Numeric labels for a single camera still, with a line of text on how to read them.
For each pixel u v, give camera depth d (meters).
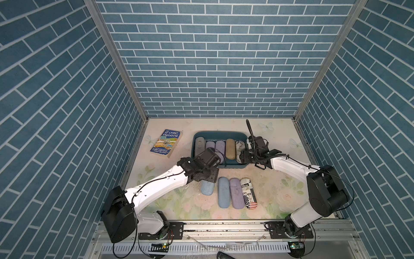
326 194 0.46
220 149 0.99
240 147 1.02
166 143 1.04
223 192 0.83
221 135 1.15
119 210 0.39
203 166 0.59
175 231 0.74
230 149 1.00
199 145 0.97
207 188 0.75
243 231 0.75
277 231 0.74
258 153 0.71
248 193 0.83
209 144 1.02
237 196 0.81
